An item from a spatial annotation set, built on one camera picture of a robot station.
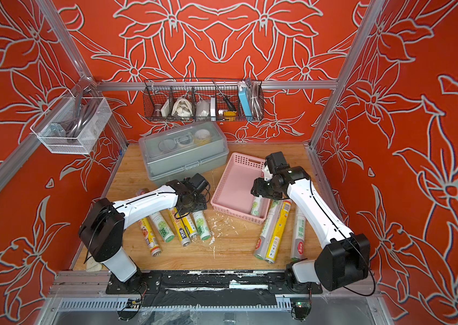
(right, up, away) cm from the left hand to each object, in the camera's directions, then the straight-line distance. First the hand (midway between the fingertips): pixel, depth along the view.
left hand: (200, 205), depth 88 cm
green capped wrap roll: (-12, -11, -7) cm, 18 cm away
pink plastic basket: (+15, +3, +10) cm, 18 cm away
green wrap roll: (+26, -1, +1) cm, 26 cm away
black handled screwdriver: (+13, +48, +7) cm, 50 cm away
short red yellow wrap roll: (-20, -12, -7) cm, 24 cm away
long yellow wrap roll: (+34, -10, -5) cm, 36 cm away
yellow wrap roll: (-4, -7, -3) cm, 8 cm away
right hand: (+23, +8, -9) cm, 26 cm away
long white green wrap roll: (+26, -14, -11) cm, 31 cm away
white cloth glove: (-40, -20, -12) cm, 46 cm away
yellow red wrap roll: (-7, -10, -5) cm, 13 cm away
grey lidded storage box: (-9, +24, +1) cm, 26 cm away
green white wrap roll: (+2, -7, -5) cm, 9 cm away
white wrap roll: (+40, -15, -11) cm, 44 cm away
